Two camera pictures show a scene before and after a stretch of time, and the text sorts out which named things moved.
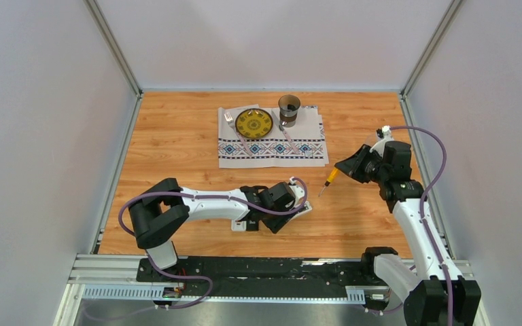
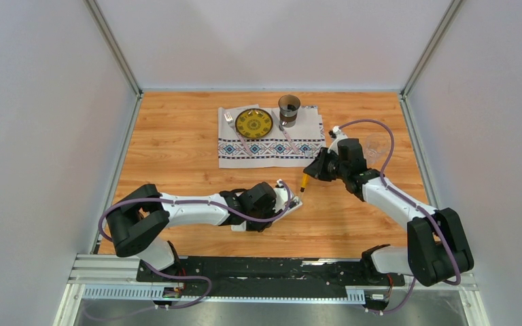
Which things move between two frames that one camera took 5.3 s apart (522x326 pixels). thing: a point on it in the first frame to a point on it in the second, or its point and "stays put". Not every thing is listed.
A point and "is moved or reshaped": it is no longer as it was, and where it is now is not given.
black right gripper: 351,166 to 316,169
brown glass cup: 289,105 stays put
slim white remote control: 306,208 is moved or reshaped
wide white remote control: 238,225 stays put
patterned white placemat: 274,150 stays put
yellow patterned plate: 254,123 stays put
